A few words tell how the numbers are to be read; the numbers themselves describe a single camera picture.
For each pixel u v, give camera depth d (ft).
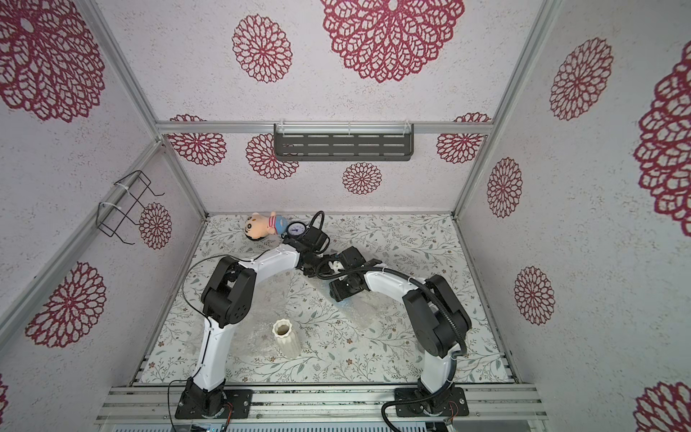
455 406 2.39
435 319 1.58
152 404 2.45
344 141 3.12
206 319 1.91
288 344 2.35
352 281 2.33
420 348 2.72
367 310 2.86
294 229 3.70
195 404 2.21
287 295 3.14
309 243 2.67
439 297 1.63
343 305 2.88
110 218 2.38
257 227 3.48
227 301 1.85
